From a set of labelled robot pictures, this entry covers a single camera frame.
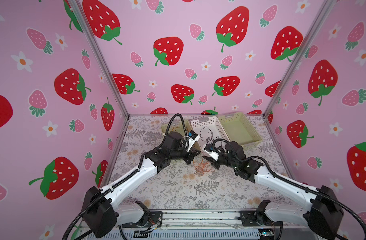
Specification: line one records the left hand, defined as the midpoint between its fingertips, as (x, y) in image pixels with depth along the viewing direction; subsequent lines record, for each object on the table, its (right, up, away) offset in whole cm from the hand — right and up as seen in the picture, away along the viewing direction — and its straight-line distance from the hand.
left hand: (200, 151), depth 74 cm
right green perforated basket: (+32, +11, +37) cm, 51 cm away
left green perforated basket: (-14, +12, +36) cm, 41 cm away
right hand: (+2, -1, +3) cm, 4 cm away
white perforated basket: (+9, +11, +37) cm, 39 cm away
